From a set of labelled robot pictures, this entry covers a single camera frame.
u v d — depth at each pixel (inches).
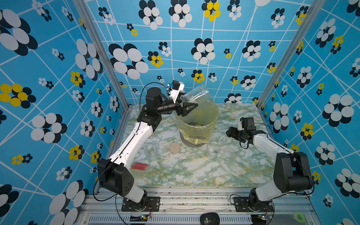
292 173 17.5
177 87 22.4
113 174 16.0
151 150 36.9
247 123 28.5
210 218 26.8
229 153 36.4
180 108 23.1
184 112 23.6
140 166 34.1
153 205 29.0
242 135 30.3
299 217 27.5
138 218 28.3
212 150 37.1
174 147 37.1
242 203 28.9
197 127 28.8
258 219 27.3
